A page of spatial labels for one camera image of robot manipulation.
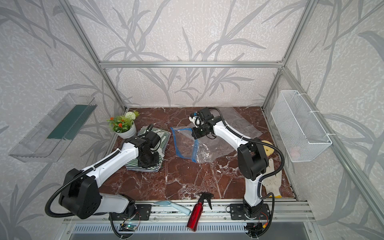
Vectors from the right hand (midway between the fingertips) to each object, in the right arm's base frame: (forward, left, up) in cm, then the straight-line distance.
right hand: (192, 133), depth 90 cm
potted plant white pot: (+3, +41, -5) cm, 42 cm away
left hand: (-18, +20, -5) cm, 27 cm away
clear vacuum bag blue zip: (-3, -15, -11) cm, 20 cm away
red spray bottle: (-42, -3, -10) cm, 43 cm away
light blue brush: (-38, +5, -12) cm, 40 cm away
